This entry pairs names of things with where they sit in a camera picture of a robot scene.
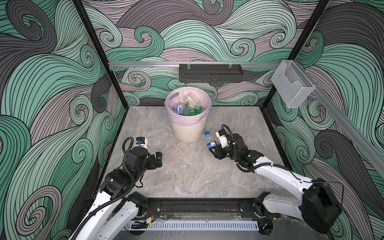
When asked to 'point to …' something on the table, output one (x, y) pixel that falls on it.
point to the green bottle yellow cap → (194, 112)
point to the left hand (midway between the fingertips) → (154, 153)
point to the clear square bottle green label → (191, 100)
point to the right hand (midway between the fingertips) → (213, 148)
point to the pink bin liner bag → (175, 97)
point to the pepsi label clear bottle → (180, 110)
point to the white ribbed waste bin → (189, 133)
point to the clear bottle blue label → (211, 143)
